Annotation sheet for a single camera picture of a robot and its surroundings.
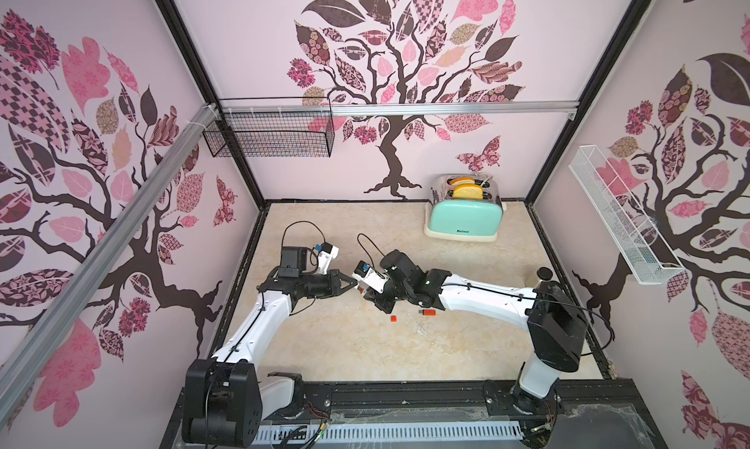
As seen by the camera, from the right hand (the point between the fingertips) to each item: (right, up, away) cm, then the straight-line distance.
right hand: (368, 295), depth 81 cm
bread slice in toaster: (+32, +33, +15) cm, 49 cm away
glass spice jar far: (+54, +5, +6) cm, 55 cm away
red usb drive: (+18, -8, +8) cm, 22 cm away
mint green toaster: (+32, +26, +16) cm, 44 cm away
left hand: (-4, +2, -2) cm, 5 cm away
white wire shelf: (+72, +14, -7) cm, 73 cm away
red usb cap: (+8, -9, +7) cm, 14 cm away
